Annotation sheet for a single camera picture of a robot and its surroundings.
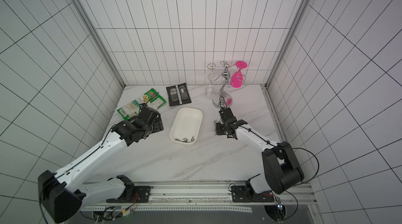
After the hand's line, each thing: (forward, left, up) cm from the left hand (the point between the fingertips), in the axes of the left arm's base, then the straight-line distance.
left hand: (152, 127), depth 79 cm
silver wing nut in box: (0, -11, -14) cm, 18 cm away
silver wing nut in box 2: (0, -20, -14) cm, 25 cm away
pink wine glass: (+33, -48, +4) cm, 58 cm away
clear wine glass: (+25, -30, +2) cm, 39 cm away
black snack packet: (+34, -8, -13) cm, 37 cm away
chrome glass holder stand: (+30, -40, -14) cm, 52 cm away
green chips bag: (+32, +12, -14) cm, 37 cm away
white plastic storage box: (+9, -16, -14) cm, 23 cm away
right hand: (+6, -33, -10) cm, 35 cm away
